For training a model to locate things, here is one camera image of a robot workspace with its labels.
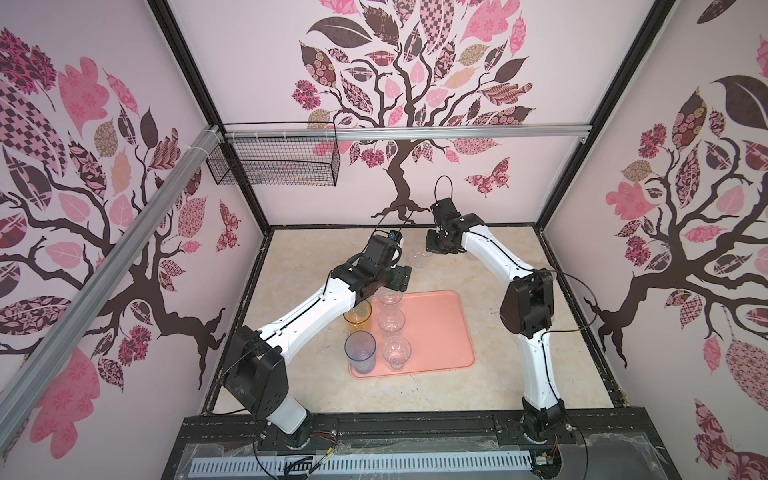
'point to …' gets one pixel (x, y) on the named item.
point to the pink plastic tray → (437, 332)
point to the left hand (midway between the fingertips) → (397, 272)
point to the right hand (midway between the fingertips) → (434, 241)
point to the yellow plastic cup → (357, 317)
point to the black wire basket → (277, 154)
